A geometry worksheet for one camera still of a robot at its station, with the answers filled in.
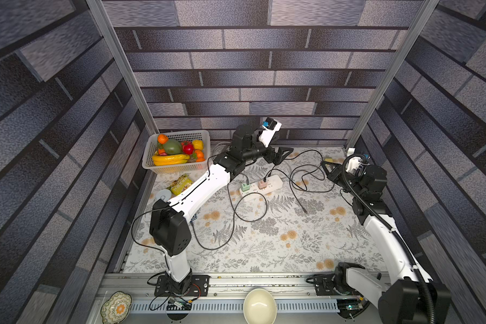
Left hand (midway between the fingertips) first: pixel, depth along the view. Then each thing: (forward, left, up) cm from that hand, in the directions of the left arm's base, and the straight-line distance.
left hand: (285, 141), depth 71 cm
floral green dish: (-47, +59, -37) cm, 84 cm away
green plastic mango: (+23, +54, -27) cm, 65 cm away
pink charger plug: (+2, +6, -31) cm, 31 cm away
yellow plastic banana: (+15, +53, -27) cm, 61 cm away
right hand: (-3, -14, -8) cm, 16 cm away
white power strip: (+5, 0, -35) cm, 35 cm away
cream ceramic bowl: (-46, +9, -35) cm, 59 cm away
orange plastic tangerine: (+29, +61, -27) cm, 73 cm away
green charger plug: (0, +14, -31) cm, 34 cm away
